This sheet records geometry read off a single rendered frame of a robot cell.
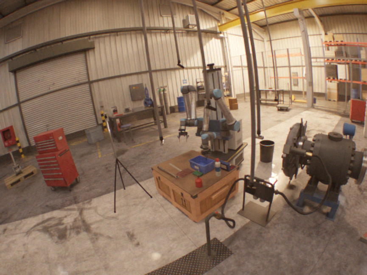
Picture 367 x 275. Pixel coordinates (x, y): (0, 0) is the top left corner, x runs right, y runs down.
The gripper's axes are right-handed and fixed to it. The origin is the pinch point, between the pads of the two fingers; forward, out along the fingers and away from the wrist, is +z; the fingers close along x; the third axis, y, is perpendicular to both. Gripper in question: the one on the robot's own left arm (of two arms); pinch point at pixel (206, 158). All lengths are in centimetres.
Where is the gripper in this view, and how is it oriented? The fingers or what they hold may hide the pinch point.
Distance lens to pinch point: 228.1
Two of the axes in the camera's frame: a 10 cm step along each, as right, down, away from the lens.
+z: 1.3, 9.4, 3.1
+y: 6.0, 1.7, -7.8
